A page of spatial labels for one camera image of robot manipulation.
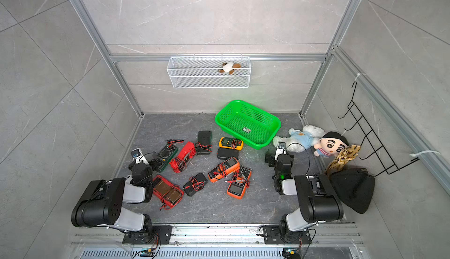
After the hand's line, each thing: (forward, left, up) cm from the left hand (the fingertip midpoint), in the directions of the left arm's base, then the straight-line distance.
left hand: (146, 153), depth 90 cm
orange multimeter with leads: (-7, -44, -3) cm, 44 cm away
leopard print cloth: (-12, -94, +10) cm, 95 cm away
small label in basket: (+20, -55, -9) cm, 60 cm away
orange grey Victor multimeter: (-18, -47, -6) cm, 50 cm away
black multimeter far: (+7, -29, -5) cm, 30 cm away
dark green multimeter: (+3, -8, -8) cm, 12 cm away
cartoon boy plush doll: (-4, -92, +10) cm, 92 cm away
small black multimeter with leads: (-16, -27, -5) cm, 31 cm away
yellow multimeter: (+8, -45, -6) cm, 46 cm away
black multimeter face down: (+2, -42, -6) cm, 42 cm away
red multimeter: (-5, -18, -2) cm, 19 cm away
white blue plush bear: (+5, -82, -1) cm, 82 cm away
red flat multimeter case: (-20, -13, -5) cm, 24 cm away
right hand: (+1, -71, -2) cm, 71 cm away
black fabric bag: (-25, -91, +12) cm, 95 cm away
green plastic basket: (+24, -59, -9) cm, 65 cm away
